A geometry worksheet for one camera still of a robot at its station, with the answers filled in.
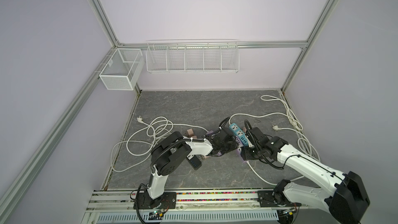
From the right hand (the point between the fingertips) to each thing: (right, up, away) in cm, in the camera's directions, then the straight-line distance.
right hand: (246, 154), depth 82 cm
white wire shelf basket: (-14, +60, +23) cm, 66 cm away
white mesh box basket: (-76, +49, +18) cm, 92 cm away
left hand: (-3, +2, +6) cm, 7 cm away
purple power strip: (-4, +2, +1) cm, 4 cm away
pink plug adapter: (-31, +9, +14) cm, 36 cm away
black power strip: (-28, -5, +3) cm, 28 cm away
